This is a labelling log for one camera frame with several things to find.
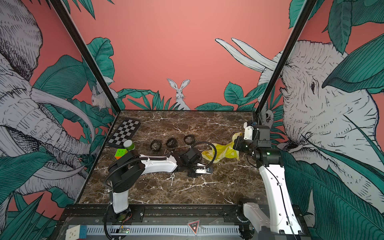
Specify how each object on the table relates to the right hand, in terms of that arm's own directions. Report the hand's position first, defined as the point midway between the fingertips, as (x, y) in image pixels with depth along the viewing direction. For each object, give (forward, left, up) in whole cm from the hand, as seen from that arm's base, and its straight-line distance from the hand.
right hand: (234, 137), depth 73 cm
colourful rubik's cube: (+2, +67, -20) cm, 70 cm away
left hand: (-5, +14, -24) cm, 28 cm away
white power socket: (-38, +71, -19) cm, 83 cm away
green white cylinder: (+7, +63, -20) cm, 66 cm away
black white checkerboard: (+20, +71, -22) cm, 77 cm away
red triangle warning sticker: (-35, +20, -25) cm, 47 cm away
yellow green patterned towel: (-2, +4, -11) cm, 12 cm away
